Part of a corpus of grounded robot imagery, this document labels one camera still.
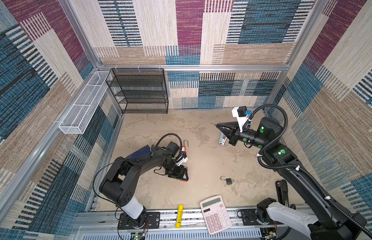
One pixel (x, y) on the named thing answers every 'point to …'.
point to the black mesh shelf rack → (139, 90)
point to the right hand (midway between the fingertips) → (217, 127)
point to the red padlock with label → (184, 176)
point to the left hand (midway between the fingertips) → (184, 176)
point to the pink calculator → (215, 215)
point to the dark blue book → (145, 150)
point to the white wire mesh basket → (75, 121)
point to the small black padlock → (229, 181)
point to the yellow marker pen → (179, 216)
